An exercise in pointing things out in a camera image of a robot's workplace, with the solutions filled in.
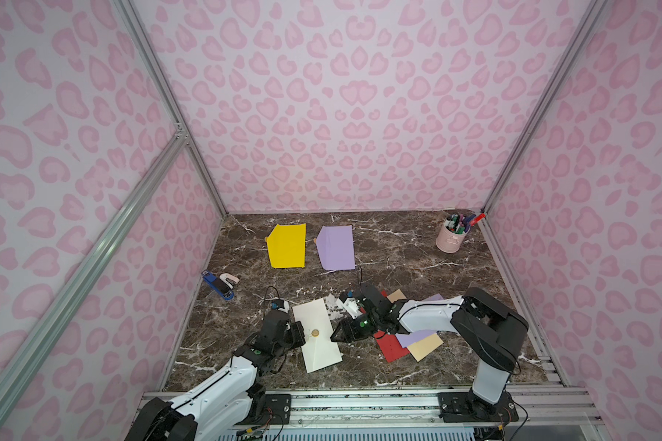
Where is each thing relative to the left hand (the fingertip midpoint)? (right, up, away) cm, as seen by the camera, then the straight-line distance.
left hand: (306, 325), depth 88 cm
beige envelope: (+35, -6, -4) cm, 35 cm away
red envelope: (+26, -4, -3) cm, 27 cm away
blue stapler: (-31, +11, +9) cm, 34 cm away
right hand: (+10, -3, -4) cm, 11 cm away
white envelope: (+5, -6, -4) cm, 9 cm away
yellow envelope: (-11, +24, +23) cm, 35 cm away
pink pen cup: (+51, +27, +13) cm, 59 cm away
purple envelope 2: (+32, -4, -2) cm, 32 cm away
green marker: (+53, +34, +13) cm, 64 cm away
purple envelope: (+9, +24, +22) cm, 33 cm away
